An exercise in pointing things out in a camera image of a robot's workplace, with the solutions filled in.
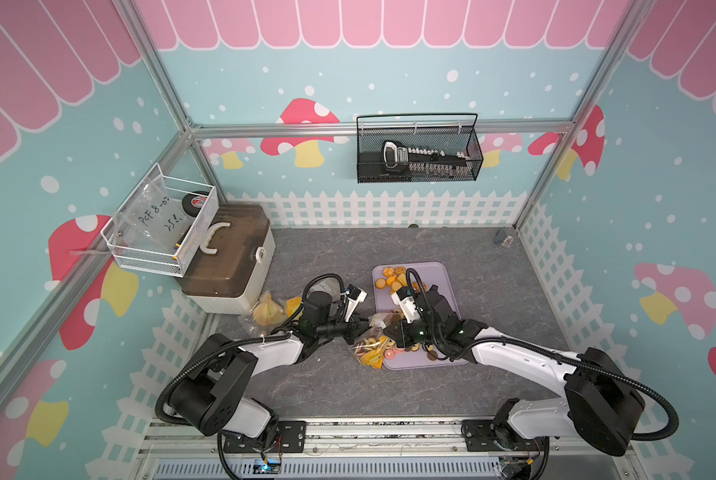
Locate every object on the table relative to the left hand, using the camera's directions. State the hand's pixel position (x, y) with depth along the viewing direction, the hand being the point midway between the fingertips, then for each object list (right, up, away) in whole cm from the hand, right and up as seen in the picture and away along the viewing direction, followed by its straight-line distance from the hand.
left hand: (373, 327), depth 84 cm
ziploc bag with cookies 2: (0, -5, -1) cm, 5 cm away
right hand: (+3, -1, -3) cm, 4 cm away
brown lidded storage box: (-41, +17, +1) cm, 44 cm away
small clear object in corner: (+54, +26, +32) cm, 68 cm away
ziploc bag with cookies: (-33, +2, +10) cm, 34 cm away
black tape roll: (-49, +34, -3) cm, 60 cm away
